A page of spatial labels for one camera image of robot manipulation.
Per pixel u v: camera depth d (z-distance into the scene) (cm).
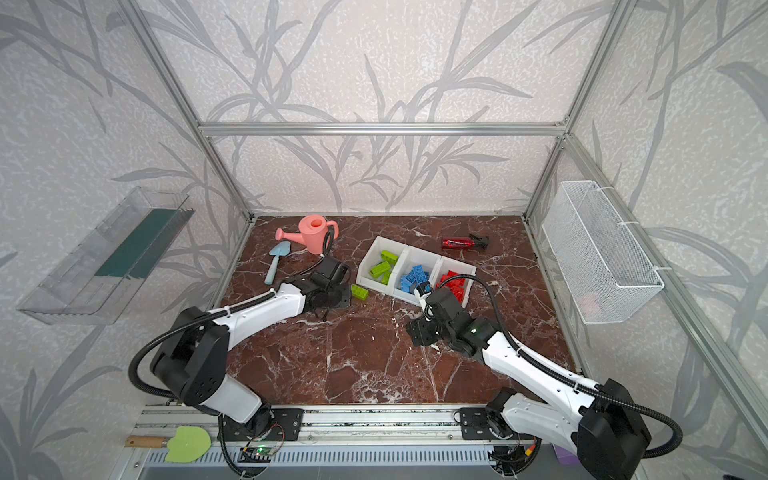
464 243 107
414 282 94
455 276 99
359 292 96
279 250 108
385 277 102
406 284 96
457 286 98
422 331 70
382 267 102
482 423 74
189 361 44
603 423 39
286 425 74
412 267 102
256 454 71
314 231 102
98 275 64
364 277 99
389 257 105
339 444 72
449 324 60
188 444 71
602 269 62
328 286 69
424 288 72
